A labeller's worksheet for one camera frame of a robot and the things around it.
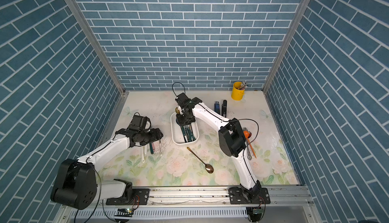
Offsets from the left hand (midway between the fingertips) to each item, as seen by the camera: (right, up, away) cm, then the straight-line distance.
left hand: (161, 136), depth 88 cm
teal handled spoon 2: (+16, 0, +9) cm, 18 cm away
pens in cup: (+52, +32, +15) cm, 63 cm away
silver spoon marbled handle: (+14, 0, +8) cm, 16 cm away
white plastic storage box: (+8, -1, +8) cm, 11 cm away
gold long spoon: (+27, -17, -5) cm, 32 cm away
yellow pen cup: (+49, +26, +22) cm, 60 cm away
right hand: (+11, +7, +3) cm, 14 cm away
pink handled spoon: (-6, -6, +3) cm, 10 cm away
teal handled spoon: (+17, 0, +9) cm, 19 cm away
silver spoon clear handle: (-2, -7, +3) cm, 8 cm away
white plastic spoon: (-10, -13, -2) cm, 16 cm away
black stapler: (+40, +16, +20) cm, 47 cm away
